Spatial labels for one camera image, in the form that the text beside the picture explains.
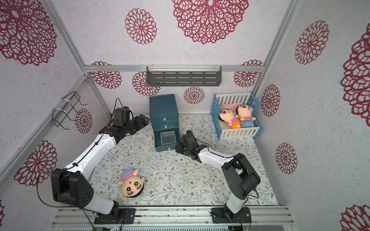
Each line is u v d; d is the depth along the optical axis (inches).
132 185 30.0
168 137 43.3
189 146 27.6
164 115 36.7
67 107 30.7
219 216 28.7
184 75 37.3
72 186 16.6
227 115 40.3
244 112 40.4
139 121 28.9
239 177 18.1
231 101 44.3
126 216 28.8
